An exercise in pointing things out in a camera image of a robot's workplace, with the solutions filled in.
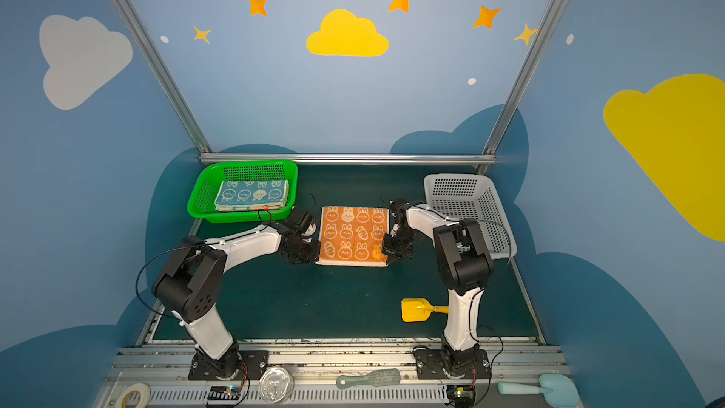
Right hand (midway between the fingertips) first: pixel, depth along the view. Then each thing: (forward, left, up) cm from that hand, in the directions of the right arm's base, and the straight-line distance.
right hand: (389, 258), depth 94 cm
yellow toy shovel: (-16, -9, 0) cm, 19 cm away
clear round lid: (-38, +28, +5) cm, 47 cm away
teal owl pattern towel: (+23, +53, +4) cm, 58 cm away
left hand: (-1, +24, +1) cm, 24 cm away
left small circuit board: (-40, +44, -4) cm, 59 cm away
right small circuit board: (-37, -20, -4) cm, 42 cm away
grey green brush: (-34, +3, +1) cm, 35 cm away
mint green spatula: (-34, -44, -1) cm, 56 cm away
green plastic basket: (+16, +70, +5) cm, 72 cm away
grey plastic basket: (+29, -32, 0) cm, 43 cm away
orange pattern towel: (+9, +13, -1) cm, 16 cm away
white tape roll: (-41, +61, +2) cm, 74 cm away
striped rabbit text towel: (+17, +54, +2) cm, 57 cm away
